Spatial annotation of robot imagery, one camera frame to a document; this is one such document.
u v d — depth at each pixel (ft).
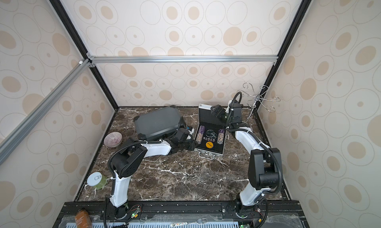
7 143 1.67
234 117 2.28
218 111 2.66
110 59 2.95
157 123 3.17
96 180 2.58
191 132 2.93
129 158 1.71
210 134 3.38
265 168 1.51
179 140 2.53
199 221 2.30
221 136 3.22
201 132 3.28
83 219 2.25
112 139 3.21
